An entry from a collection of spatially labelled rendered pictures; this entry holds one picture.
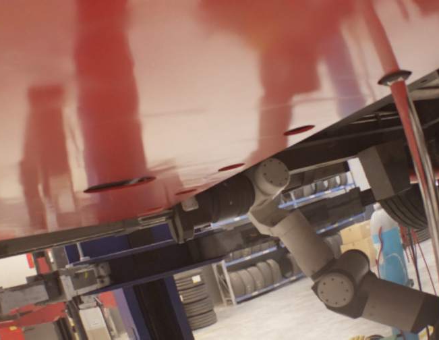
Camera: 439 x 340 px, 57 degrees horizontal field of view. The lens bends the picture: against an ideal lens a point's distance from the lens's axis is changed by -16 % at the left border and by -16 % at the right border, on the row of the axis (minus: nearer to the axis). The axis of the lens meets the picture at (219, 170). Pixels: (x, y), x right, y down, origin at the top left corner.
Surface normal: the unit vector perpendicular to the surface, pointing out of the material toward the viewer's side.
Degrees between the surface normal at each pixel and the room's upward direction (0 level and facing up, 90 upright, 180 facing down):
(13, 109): 177
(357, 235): 90
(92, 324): 90
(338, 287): 100
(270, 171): 76
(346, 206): 90
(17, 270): 90
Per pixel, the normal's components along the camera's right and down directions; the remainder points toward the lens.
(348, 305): -0.55, 0.23
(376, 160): -0.77, 0.37
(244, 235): -0.39, -0.01
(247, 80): 0.24, 0.96
